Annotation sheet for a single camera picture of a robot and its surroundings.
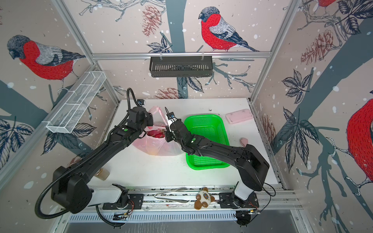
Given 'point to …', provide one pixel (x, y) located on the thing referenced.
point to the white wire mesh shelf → (67, 115)
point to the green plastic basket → (211, 126)
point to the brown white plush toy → (203, 198)
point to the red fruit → (157, 133)
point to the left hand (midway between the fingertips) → (147, 113)
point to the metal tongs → (180, 189)
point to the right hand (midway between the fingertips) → (164, 128)
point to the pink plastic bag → (154, 141)
